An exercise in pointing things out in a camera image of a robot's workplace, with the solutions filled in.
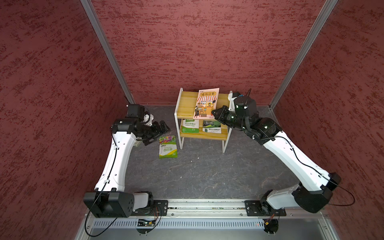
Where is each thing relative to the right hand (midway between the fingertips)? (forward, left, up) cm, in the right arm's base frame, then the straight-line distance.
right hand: (210, 115), depth 67 cm
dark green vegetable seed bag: (+8, -2, -20) cm, 22 cm away
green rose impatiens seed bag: (+9, +10, -20) cm, 24 cm away
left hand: (-4, +24, -11) cm, 26 cm away
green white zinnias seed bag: (+3, +26, -34) cm, 43 cm away
